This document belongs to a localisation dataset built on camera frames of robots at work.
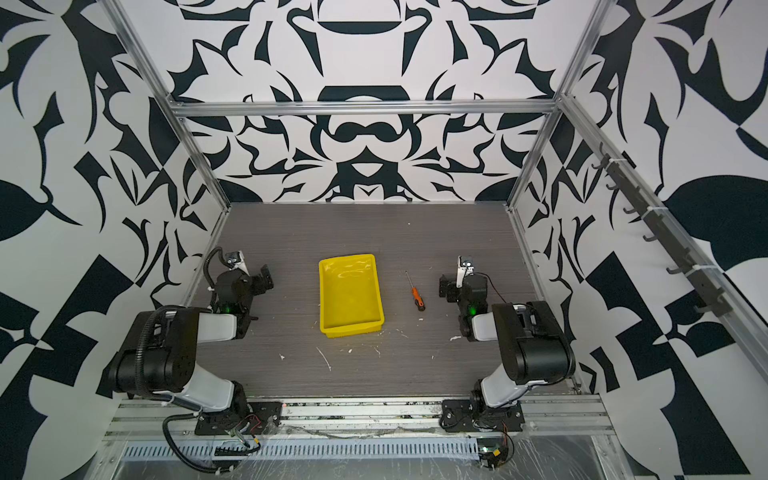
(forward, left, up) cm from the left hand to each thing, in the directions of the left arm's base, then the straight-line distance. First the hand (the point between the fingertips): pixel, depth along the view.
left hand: (248, 265), depth 92 cm
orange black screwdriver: (-9, -51, -8) cm, 53 cm away
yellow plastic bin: (-7, -30, -9) cm, 32 cm away
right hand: (-3, -66, -3) cm, 66 cm away
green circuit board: (-47, -66, -9) cm, 81 cm away
